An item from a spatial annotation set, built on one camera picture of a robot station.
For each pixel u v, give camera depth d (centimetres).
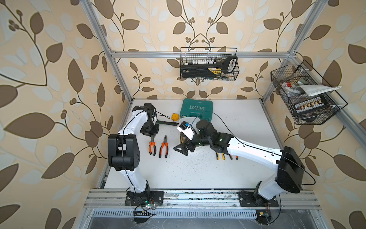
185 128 64
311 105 67
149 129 78
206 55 91
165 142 96
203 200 75
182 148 65
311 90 64
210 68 81
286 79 88
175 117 109
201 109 108
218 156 89
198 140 65
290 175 41
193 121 65
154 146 87
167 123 104
